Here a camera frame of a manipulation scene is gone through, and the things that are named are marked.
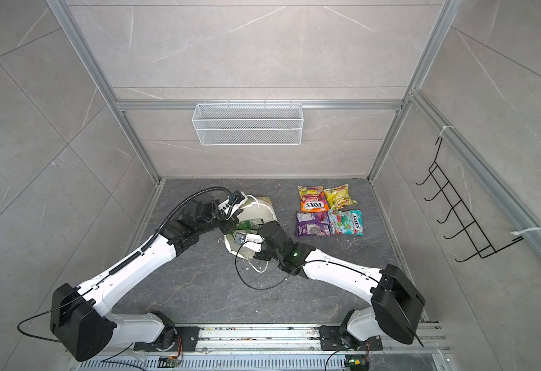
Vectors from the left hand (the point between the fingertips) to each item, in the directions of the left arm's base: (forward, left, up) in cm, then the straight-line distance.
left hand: (242, 205), depth 77 cm
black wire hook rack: (-22, -65, +8) cm, 69 cm away
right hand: (-6, -5, -9) cm, 12 cm away
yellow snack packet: (+19, -42, -21) cm, 51 cm away
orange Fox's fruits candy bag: (+19, -30, -23) cm, 42 cm away
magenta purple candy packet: (+5, -28, -22) cm, 36 cm away
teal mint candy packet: (+6, -43, -22) cm, 49 cm away
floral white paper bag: (-2, -7, 0) cm, 7 cm away
